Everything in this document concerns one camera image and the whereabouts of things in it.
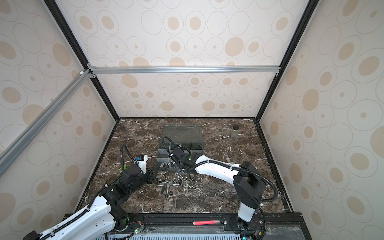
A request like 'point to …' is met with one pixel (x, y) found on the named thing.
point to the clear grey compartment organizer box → (189, 136)
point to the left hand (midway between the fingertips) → (161, 167)
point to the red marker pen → (196, 223)
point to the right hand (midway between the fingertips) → (182, 164)
